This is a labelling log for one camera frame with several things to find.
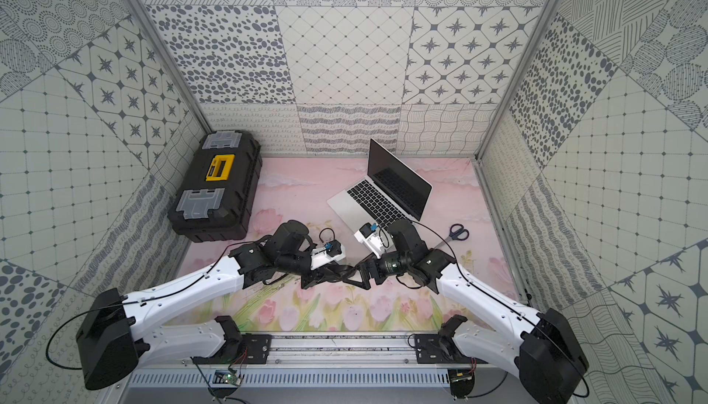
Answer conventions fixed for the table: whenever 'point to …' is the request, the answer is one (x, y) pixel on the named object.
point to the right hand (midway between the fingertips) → (353, 275)
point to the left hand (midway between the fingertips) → (337, 260)
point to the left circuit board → (224, 376)
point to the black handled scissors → (457, 231)
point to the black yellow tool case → (215, 197)
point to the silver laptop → (393, 192)
